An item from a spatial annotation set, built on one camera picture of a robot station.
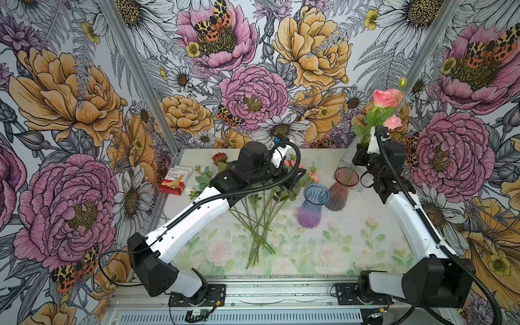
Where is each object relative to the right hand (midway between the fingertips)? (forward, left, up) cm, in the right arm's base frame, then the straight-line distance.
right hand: (355, 147), depth 79 cm
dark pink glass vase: (-9, +4, -21) cm, 23 cm away
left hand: (-13, +26, +3) cm, 29 cm away
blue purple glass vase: (-12, +15, -15) cm, 24 cm away
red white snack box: (+7, +80, -26) cm, 84 cm away
